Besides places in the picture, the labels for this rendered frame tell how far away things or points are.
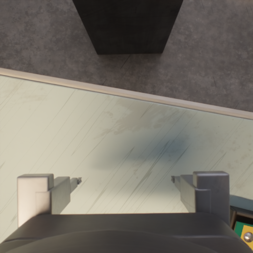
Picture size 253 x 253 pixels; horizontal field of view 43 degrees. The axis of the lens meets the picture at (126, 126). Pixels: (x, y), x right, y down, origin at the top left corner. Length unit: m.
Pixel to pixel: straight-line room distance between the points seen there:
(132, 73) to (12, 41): 0.46
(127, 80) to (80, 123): 1.02
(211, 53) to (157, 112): 1.07
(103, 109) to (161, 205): 0.07
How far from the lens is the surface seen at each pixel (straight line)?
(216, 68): 1.25
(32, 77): 0.21
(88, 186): 0.20
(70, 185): 0.16
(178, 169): 0.20
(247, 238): 0.20
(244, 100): 1.27
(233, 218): 0.19
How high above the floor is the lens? 1.19
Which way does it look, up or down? 89 degrees down
